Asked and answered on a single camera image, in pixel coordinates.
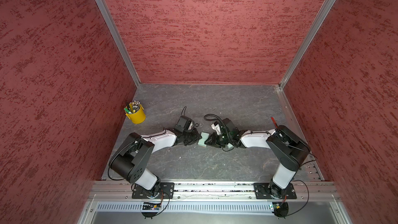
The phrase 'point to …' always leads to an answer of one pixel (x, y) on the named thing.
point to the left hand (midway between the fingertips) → (201, 140)
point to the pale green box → (204, 136)
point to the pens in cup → (132, 107)
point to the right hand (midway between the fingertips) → (206, 146)
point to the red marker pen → (274, 122)
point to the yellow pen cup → (135, 112)
